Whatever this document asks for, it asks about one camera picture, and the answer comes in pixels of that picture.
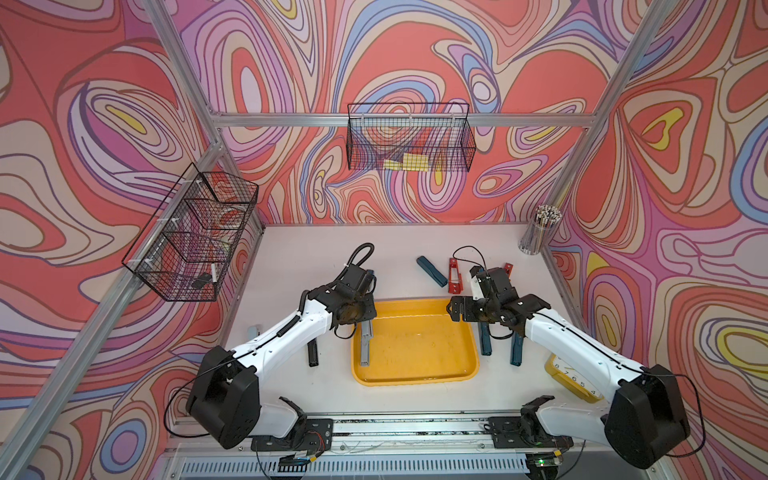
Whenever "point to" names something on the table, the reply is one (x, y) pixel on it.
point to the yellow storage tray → (415, 341)
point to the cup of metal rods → (532, 240)
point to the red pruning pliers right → (508, 268)
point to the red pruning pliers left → (454, 287)
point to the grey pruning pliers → (366, 336)
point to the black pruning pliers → (313, 357)
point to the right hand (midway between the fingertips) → (463, 315)
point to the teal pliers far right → (516, 352)
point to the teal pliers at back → (431, 269)
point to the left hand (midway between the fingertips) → (374, 310)
